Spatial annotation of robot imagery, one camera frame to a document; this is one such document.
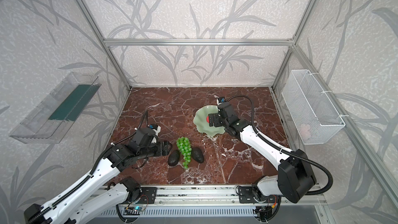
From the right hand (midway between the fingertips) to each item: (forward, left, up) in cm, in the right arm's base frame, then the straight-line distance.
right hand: (217, 110), depth 85 cm
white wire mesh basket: (-18, -38, +18) cm, 46 cm away
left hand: (-18, +25, -3) cm, 31 cm away
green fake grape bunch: (-15, +19, -13) cm, 28 cm away
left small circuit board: (-45, +41, -19) cm, 64 cm away
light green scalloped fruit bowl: (-1, +9, -17) cm, 19 cm away
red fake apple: (+4, +6, -15) cm, 17 cm away
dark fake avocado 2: (-20, +11, -13) cm, 27 cm away
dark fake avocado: (-23, +24, -12) cm, 35 cm away
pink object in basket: (-15, -41, +4) cm, 44 cm away
